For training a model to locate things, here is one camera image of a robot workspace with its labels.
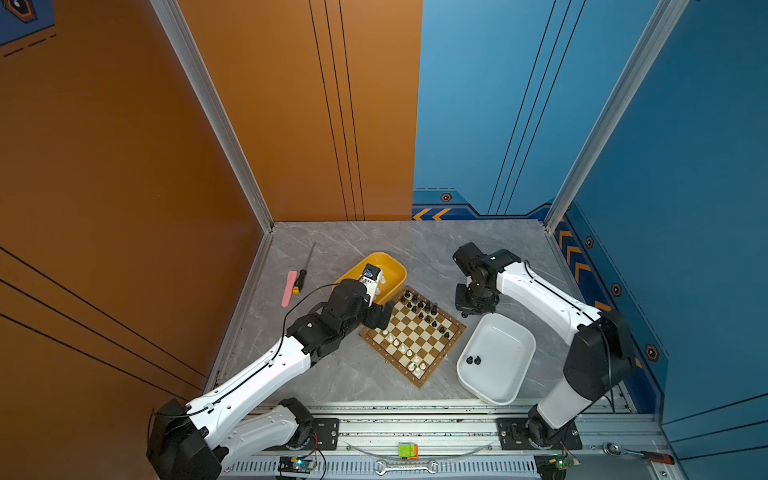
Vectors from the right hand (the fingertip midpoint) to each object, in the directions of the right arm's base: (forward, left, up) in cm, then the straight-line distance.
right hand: (460, 311), depth 84 cm
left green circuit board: (-34, +42, -11) cm, 56 cm away
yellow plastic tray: (+20, +19, -8) cm, 28 cm away
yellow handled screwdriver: (+18, +51, -8) cm, 55 cm away
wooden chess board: (-4, +12, -9) cm, 15 cm away
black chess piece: (-10, -5, -10) cm, 15 cm away
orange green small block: (-32, +15, -8) cm, 36 cm away
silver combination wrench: (-35, +15, -11) cm, 39 cm away
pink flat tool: (+16, +55, -8) cm, 57 cm away
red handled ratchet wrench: (-32, -33, -9) cm, 47 cm away
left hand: (0, +22, +9) cm, 24 cm away
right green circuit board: (-35, -19, -13) cm, 42 cm away
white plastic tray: (-9, -11, -12) cm, 18 cm away
